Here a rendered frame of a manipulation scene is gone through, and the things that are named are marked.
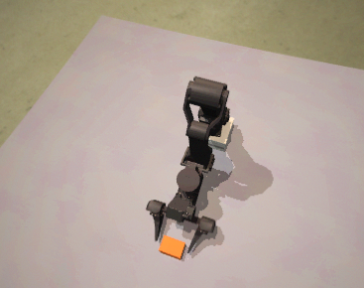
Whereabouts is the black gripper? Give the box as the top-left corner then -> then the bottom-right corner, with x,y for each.
146,188 -> 216,253

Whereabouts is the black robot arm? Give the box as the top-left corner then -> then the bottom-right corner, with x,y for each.
166,76 -> 230,222

